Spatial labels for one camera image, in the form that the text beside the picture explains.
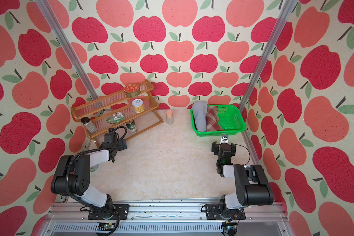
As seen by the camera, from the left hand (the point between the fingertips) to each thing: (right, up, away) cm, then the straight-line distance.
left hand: (117, 143), depth 97 cm
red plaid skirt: (+66, +15, +7) cm, 68 cm away
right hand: (+71, -1, -5) cm, 72 cm away
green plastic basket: (+83, +17, +19) cm, 87 cm away
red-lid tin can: (+13, +33, -10) cm, 37 cm away
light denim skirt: (+57, +23, +7) cm, 62 cm away
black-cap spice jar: (-12, +15, -15) cm, 24 cm away
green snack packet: (+2, +17, -8) cm, 19 cm away
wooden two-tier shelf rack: (+8, +20, -3) cm, 22 cm away
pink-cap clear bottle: (+35, +16, +14) cm, 41 cm away
